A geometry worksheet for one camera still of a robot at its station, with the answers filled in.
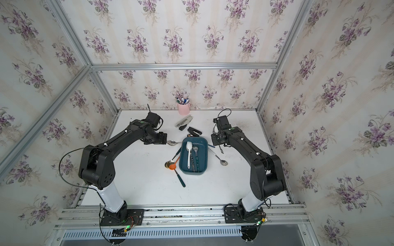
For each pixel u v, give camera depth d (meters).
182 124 1.08
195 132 1.04
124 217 0.69
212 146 0.98
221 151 0.85
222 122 0.70
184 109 1.17
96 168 0.47
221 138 0.64
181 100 1.14
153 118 0.73
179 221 0.73
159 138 0.81
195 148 0.97
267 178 0.43
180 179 0.86
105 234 0.69
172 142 0.99
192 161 0.91
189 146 0.96
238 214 0.73
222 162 0.91
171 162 0.90
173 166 0.90
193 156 0.94
